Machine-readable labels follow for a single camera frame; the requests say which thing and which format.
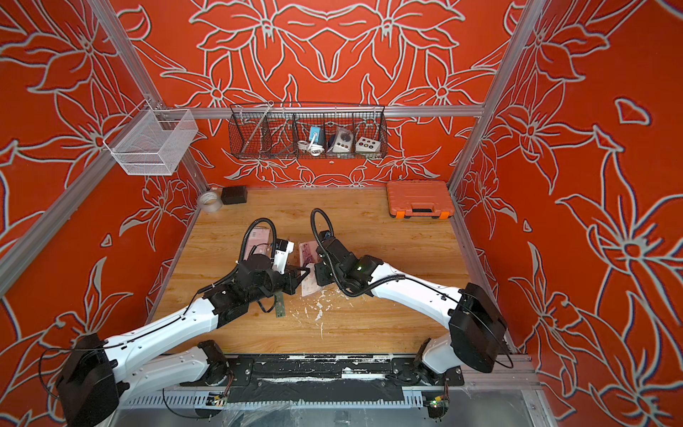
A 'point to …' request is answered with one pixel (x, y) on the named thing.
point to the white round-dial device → (343, 141)
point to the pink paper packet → (309, 257)
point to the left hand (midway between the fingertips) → (310, 270)
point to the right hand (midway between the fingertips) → (313, 268)
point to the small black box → (234, 195)
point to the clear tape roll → (210, 202)
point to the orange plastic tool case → (420, 198)
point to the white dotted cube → (365, 144)
